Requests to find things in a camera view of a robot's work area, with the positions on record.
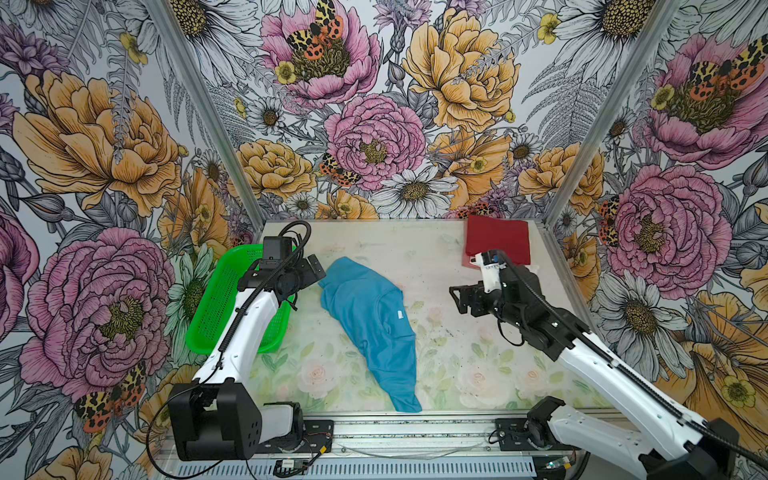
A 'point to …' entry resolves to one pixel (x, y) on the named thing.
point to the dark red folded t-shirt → (510, 237)
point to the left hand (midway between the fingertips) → (308, 283)
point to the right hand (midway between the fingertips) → (466, 296)
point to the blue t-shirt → (374, 311)
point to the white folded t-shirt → (532, 268)
